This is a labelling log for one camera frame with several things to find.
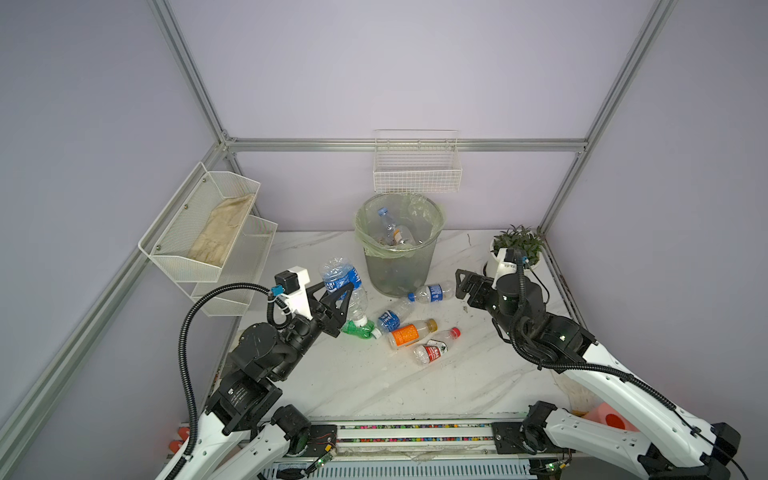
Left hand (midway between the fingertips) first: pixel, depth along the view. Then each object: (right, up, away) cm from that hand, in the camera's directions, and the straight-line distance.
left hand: (344, 283), depth 59 cm
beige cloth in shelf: (-37, +10, +18) cm, 43 cm away
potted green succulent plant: (+51, +12, +36) cm, 64 cm away
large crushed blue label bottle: (+11, +14, +37) cm, 41 cm away
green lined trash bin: (+12, +1, +32) cm, 34 cm away
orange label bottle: (+15, -17, +28) cm, 36 cm away
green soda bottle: (+3, -9, +3) cm, 10 cm away
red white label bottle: (+22, -21, +25) cm, 39 cm away
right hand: (+27, +1, +11) cm, 30 cm away
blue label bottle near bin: (+23, -6, +37) cm, 44 cm away
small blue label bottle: (+8, -14, +30) cm, 34 cm away
